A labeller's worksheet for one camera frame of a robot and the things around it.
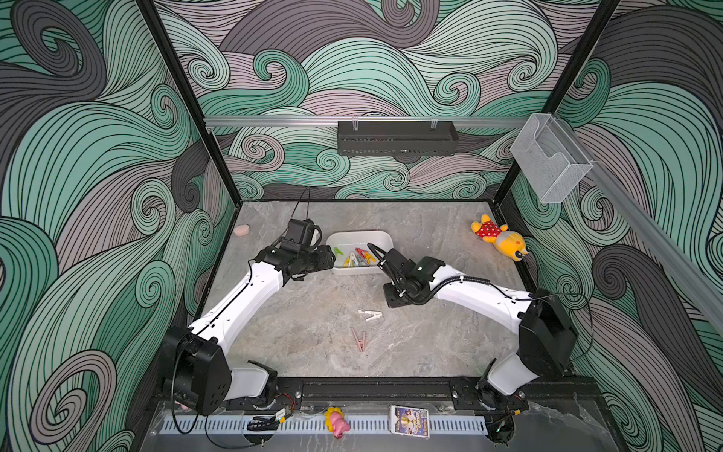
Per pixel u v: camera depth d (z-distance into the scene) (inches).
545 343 17.0
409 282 24.0
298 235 24.5
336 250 40.7
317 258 28.4
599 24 28.7
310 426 27.4
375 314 34.4
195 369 15.4
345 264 38.6
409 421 26.9
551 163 30.1
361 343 32.0
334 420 26.5
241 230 43.2
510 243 38.6
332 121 36.5
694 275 20.5
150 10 27.5
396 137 37.9
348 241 39.8
